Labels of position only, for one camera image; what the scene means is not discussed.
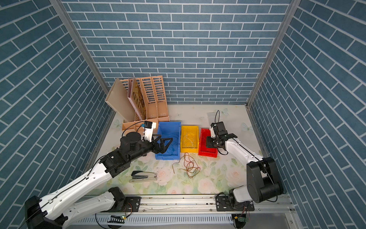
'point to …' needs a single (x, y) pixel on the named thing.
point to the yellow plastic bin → (194, 130)
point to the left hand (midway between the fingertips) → (170, 139)
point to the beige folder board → (118, 99)
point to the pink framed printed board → (136, 97)
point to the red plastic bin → (203, 150)
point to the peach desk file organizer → (153, 90)
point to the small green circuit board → (241, 219)
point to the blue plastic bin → (170, 130)
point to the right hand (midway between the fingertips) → (209, 142)
